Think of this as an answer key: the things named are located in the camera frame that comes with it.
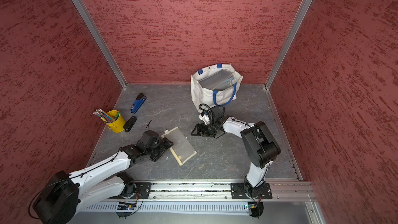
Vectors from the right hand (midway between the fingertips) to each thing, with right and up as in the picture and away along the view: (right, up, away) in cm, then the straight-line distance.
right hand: (197, 137), depth 88 cm
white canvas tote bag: (+11, +31, +4) cm, 33 cm away
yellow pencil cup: (-47, +7, +1) cm, 47 cm away
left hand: (-16, -7, -4) cm, 18 cm away
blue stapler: (-42, +21, +21) cm, 52 cm away
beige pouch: (-9, -7, +1) cm, 12 cm away
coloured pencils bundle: (-53, +13, -3) cm, 55 cm away
